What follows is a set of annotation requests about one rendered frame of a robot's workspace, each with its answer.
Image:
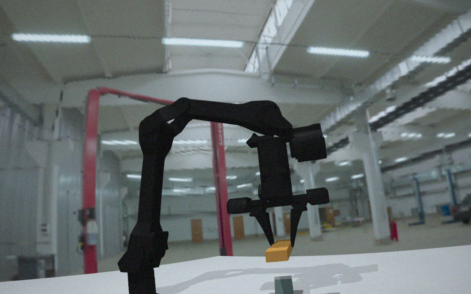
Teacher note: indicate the tan rectangular block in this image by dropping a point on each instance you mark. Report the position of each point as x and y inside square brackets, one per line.
[279, 251]

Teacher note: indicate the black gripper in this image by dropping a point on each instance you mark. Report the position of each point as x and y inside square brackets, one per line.
[276, 184]

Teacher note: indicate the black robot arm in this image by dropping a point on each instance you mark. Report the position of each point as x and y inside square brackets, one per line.
[148, 242]

